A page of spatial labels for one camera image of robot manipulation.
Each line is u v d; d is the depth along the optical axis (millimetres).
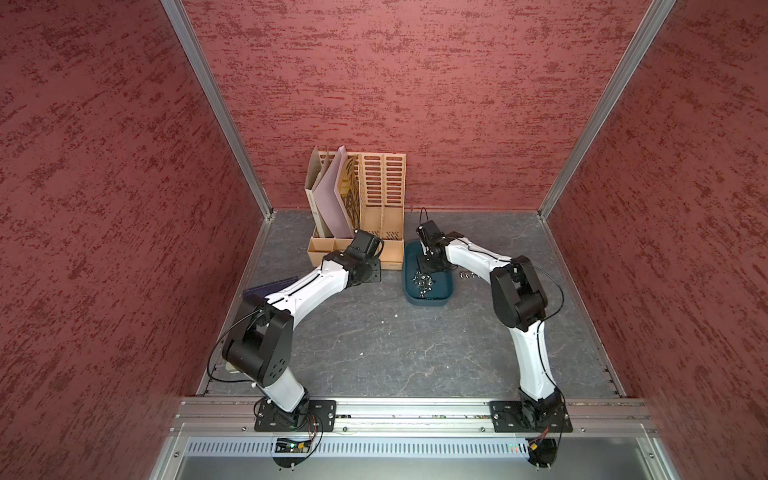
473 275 681
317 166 948
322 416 741
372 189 1158
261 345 447
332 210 935
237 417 756
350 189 1014
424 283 974
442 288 974
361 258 683
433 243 787
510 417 738
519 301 573
